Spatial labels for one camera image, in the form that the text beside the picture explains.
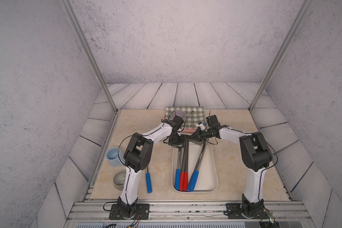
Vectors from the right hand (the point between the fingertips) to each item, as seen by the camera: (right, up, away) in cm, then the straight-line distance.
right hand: (189, 137), depth 92 cm
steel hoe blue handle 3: (-7, -18, -9) cm, 21 cm away
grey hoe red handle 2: (-5, -20, -10) cm, 22 cm away
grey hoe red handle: (-3, -22, -10) cm, 24 cm away
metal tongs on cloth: (+6, +18, +26) cm, 32 cm away
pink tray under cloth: (+1, +3, +13) cm, 14 cm away
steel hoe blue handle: (+2, -20, -13) cm, 24 cm away
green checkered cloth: (+6, +15, +25) cm, 30 cm away
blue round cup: (-48, -9, -5) cm, 49 cm away
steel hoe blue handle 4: (-24, -26, -10) cm, 37 cm away
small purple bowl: (-7, +17, +25) cm, 31 cm away
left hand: (-3, -6, +2) cm, 7 cm away
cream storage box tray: (+10, -24, -7) cm, 27 cm away
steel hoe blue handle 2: (+5, -16, -4) cm, 17 cm away
